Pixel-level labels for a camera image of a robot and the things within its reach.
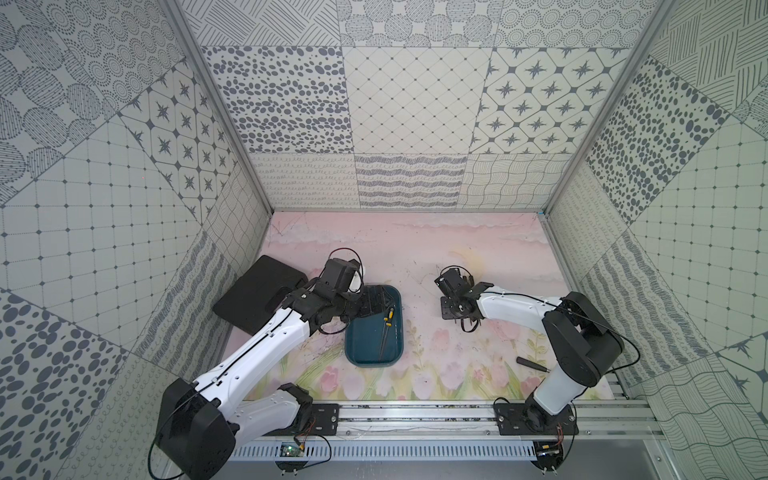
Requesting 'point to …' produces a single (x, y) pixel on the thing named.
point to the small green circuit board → (290, 451)
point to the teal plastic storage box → (377, 340)
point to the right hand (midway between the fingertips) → (455, 310)
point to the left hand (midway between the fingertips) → (382, 298)
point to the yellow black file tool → (389, 323)
